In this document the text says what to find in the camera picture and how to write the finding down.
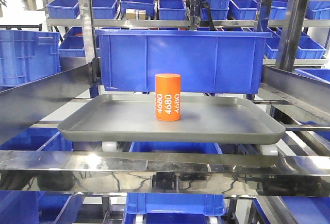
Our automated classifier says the black strap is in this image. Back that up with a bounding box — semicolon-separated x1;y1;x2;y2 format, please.
194;0;219;31

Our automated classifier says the steel shelf rack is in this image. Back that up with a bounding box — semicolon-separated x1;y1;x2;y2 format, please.
38;0;330;67

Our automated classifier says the row of blue bins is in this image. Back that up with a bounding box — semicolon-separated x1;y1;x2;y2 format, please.
46;0;330;60

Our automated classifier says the tall ribbed blue crate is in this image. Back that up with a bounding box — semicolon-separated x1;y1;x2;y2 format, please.
0;29;61;88

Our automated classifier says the orange cylinder capacitor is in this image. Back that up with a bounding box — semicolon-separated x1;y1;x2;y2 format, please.
155;73;182;122

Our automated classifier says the grey metal tray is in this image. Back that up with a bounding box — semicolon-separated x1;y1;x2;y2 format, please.
57;94;286;145

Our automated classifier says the blue plastic bin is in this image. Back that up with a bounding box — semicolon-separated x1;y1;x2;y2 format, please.
0;127;74;152
122;212;227;224
294;68;330;83
254;196;330;224
0;190;84;224

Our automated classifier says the steel roller rack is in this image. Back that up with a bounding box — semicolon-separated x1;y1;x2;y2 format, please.
0;0;330;224

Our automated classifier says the white table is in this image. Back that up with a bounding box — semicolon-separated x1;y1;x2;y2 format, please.
0;10;47;31

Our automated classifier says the small cardboard box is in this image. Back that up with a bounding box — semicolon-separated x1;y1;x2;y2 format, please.
125;8;147;21

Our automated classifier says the large smooth blue bin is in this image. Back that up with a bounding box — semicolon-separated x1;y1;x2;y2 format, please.
94;29;273;95

